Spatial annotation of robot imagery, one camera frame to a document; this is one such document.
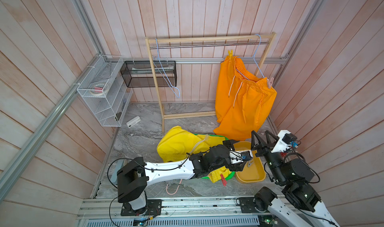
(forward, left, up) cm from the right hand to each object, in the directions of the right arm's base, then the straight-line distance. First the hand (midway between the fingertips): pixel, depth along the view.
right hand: (258, 130), depth 62 cm
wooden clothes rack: (+34, +47, -31) cm, 66 cm away
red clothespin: (-14, +13, -23) cm, 30 cm away
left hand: (-4, +6, -12) cm, 14 cm away
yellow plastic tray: (-6, -7, -31) cm, 33 cm away
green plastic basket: (-10, +7, -25) cm, 28 cm away
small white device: (+27, +71, -30) cm, 81 cm away
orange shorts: (+28, -2, -10) cm, 30 cm away
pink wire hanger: (-19, +35, -21) cm, 45 cm away
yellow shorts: (+6, +36, -22) cm, 43 cm away
